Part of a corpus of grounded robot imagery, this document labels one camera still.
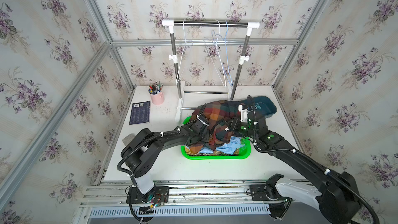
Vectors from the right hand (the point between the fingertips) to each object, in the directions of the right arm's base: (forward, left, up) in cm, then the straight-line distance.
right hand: (227, 121), depth 78 cm
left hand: (0, +10, -18) cm, 21 cm away
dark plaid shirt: (+5, +4, -6) cm, 9 cm away
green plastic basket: (-10, -10, -16) cm, 22 cm away
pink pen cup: (+25, +44, -9) cm, 51 cm away
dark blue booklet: (+17, +56, -19) cm, 61 cm away
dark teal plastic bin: (+26, -28, -18) cm, 43 cm away
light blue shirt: (-8, -4, -14) cm, 16 cm away
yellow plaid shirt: (-11, +5, -15) cm, 19 cm away
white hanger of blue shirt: (+51, +7, +11) cm, 52 cm away
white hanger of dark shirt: (+50, +28, +8) cm, 58 cm away
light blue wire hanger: (+51, +1, +12) cm, 52 cm away
